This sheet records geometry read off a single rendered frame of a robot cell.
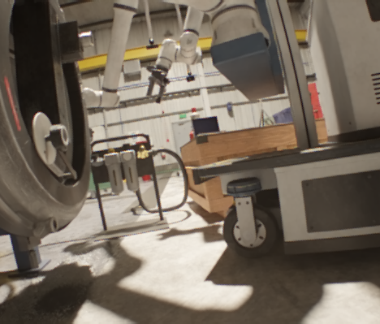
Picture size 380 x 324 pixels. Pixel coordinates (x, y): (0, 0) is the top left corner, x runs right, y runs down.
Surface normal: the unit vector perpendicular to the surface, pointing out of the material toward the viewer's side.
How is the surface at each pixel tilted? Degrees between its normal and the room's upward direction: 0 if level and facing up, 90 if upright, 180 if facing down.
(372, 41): 90
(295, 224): 90
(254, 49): 90
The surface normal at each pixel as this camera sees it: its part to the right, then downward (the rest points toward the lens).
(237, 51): -0.39, 0.07
